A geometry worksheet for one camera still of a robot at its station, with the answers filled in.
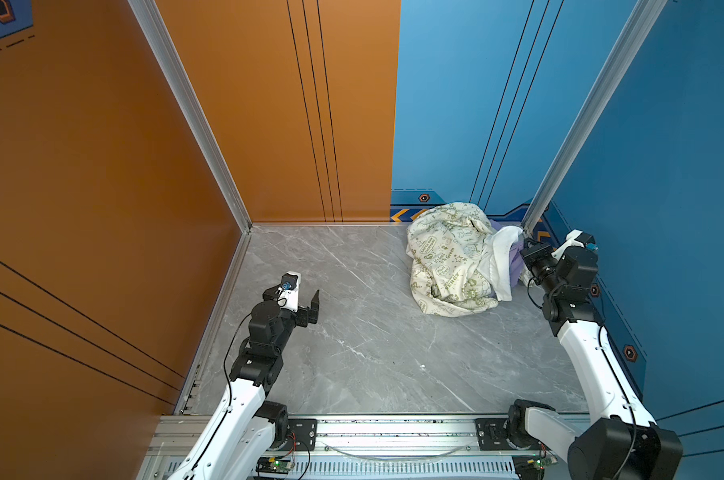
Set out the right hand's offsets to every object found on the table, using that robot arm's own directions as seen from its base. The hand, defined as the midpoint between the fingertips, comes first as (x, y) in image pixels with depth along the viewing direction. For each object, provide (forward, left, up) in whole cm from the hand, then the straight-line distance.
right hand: (520, 237), depth 76 cm
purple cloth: (-2, +1, -4) cm, 4 cm away
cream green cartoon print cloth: (+12, +15, -16) cm, 25 cm away
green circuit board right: (-45, +1, -31) cm, 55 cm away
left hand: (-8, +58, -9) cm, 59 cm away
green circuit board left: (-45, +62, -30) cm, 82 cm away
